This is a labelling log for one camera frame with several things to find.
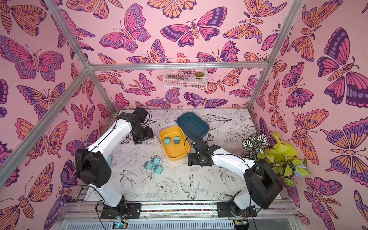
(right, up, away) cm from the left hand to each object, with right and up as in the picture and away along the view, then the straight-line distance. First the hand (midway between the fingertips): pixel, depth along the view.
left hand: (151, 138), depth 87 cm
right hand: (+27, -13, 0) cm, 30 cm away
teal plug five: (+4, -19, -1) cm, 19 cm away
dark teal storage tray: (+27, +6, +28) cm, 39 cm away
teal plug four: (-2, -17, +2) cm, 17 cm away
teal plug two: (+14, -3, +13) cm, 20 cm away
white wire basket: (+20, +43, +9) cm, 48 cm away
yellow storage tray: (+13, -9, +9) cm, 19 cm away
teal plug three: (+2, -14, +3) cm, 15 cm away
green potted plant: (+72, -9, -12) cm, 74 cm away
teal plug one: (+8, -3, +13) cm, 16 cm away
